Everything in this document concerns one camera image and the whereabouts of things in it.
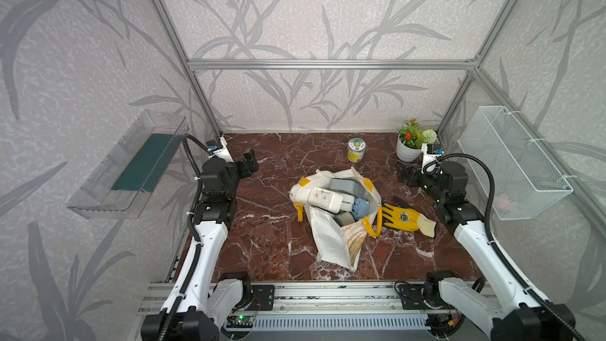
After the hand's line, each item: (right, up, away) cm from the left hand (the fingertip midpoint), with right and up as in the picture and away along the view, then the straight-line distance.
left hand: (244, 151), depth 75 cm
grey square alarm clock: (+35, -12, +8) cm, 38 cm away
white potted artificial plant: (+63, +5, +24) cm, 68 cm away
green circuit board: (0, -52, -4) cm, 52 cm away
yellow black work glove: (+58, -26, +13) cm, 65 cm away
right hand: (+54, -3, +3) cm, 54 cm away
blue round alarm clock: (+40, -21, +11) cm, 46 cm away
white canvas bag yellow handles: (+30, -29, -3) cm, 41 cm away
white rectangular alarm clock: (+28, -17, +5) cm, 33 cm away
